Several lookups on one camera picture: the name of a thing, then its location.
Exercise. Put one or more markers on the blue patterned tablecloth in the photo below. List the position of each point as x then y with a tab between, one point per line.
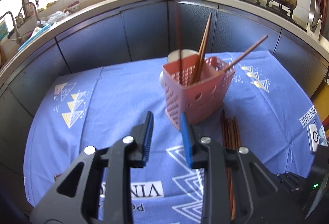
99	106

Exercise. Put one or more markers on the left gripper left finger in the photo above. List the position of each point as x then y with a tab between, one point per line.
96	187

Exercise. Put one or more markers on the white portable device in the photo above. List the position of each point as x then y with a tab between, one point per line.
316	137

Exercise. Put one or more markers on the steel wok lid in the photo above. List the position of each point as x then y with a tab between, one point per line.
314	15

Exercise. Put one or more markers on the gas stove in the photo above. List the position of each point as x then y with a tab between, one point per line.
281	10

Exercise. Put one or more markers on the pink plastic utensil holder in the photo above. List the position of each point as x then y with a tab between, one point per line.
198	100

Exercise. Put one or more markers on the chrome sink faucet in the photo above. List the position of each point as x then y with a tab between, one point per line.
18	35

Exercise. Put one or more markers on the blue kitchen cabinets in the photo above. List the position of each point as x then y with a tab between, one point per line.
138	34

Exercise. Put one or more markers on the white cup behind holder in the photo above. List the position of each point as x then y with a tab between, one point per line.
174	56

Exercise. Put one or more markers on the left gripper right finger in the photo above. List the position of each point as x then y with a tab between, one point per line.
238	188

